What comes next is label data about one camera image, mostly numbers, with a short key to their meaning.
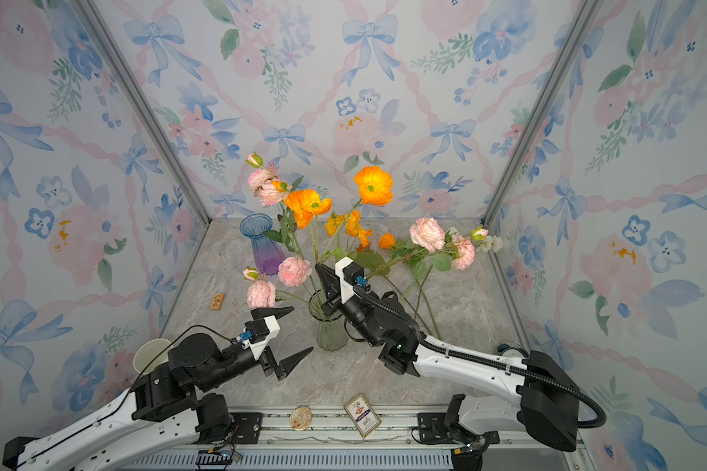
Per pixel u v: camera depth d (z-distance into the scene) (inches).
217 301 37.7
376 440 28.9
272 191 23.8
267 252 38.7
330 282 22.8
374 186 17.5
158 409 18.5
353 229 27.1
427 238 22.3
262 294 23.8
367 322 21.5
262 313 23.0
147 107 34.0
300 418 29.9
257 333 18.6
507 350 32.5
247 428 29.3
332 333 35.6
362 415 29.5
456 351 19.4
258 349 20.3
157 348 30.8
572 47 29.0
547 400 15.9
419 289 39.5
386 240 43.2
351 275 19.9
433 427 29.0
